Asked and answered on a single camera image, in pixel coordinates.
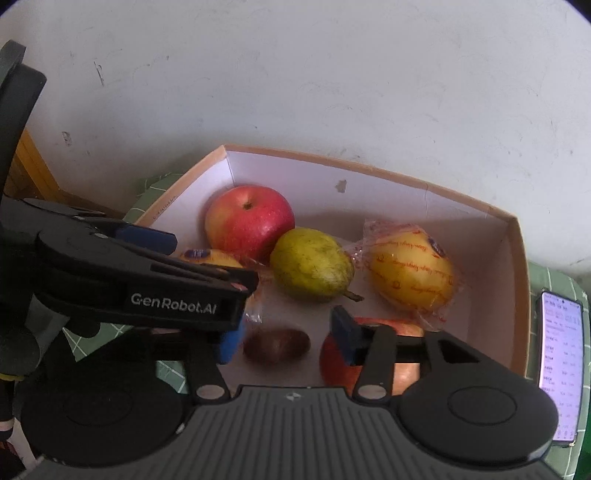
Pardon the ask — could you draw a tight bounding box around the dark brown passion fruit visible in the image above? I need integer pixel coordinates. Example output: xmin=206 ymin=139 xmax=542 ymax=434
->
xmin=243 ymin=328 xmax=311 ymax=366

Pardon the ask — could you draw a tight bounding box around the large red apple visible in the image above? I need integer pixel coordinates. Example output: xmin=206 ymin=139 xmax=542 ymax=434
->
xmin=204 ymin=185 xmax=296 ymax=264

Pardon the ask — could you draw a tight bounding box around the green checkered tablecloth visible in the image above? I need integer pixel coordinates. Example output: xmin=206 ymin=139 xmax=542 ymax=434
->
xmin=64 ymin=173 xmax=590 ymax=479

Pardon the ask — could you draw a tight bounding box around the wrapped yellow pear with sticker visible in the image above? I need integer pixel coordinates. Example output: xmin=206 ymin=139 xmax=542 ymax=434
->
xmin=177 ymin=249 xmax=273 ymax=324

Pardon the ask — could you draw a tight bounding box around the smartphone with lit screen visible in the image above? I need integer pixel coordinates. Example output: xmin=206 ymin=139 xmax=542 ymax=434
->
xmin=538 ymin=290 xmax=584 ymax=445

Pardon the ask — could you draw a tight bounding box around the red apple front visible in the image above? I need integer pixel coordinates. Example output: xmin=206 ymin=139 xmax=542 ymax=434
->
xmin=320 ymin=316 xmax=425 ymax=398

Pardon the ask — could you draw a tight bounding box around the wrapped yellow pear right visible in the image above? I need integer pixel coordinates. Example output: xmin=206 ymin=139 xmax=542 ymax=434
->
xmin=345 ymin=220 xmax=463 ymax=330

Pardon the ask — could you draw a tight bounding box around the green pear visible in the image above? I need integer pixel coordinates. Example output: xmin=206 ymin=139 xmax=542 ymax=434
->
xmin=270 ymin=227 xmax=363 ymax=303

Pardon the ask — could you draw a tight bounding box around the brown cardboard box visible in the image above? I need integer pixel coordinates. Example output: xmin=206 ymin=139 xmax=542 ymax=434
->
xmin=128 ymin=145 xmax=531 ymax=374

